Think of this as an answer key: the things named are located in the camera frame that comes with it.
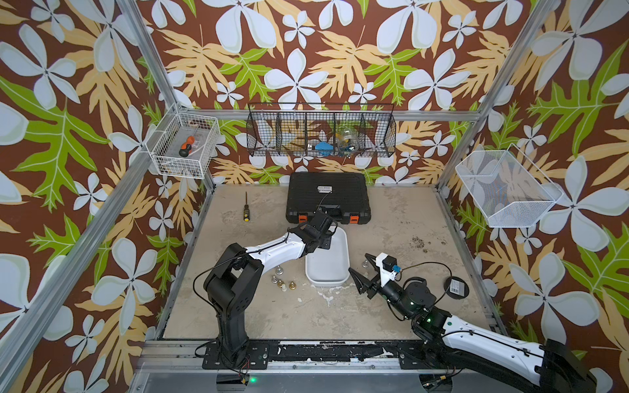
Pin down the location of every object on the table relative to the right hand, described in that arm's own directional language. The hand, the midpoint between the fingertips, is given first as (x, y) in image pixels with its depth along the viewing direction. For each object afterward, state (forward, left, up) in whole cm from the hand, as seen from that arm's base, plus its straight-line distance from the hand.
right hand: (357, 262), depth 74 cm
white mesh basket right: (+22, -53, +9) cm, 58 cm away
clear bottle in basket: (+47, -1, +9) cm, 48 cm away
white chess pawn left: (-2, +24, -18) cm, 30 cm away
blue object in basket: (+44, +9, +10) cm, 46 cm away
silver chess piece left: (+6, +26, -17) cm, 32 cm away
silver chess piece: (+2, +28, -18) cm, 33 cm away
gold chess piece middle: (0, +25, -16) cm, 30 cm away
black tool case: (+39, -1, -12) cm, 41 cm away
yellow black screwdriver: (+34, +44, -17) cm, 58 cm away
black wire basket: (+52, +21, +13) cm, 58 cm away
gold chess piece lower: (0, +21, -18) cm, 28 cm away
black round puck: (-1, -38, -18) cm, 42 cm away
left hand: (+18, +9, -11) cm, 23 cm away
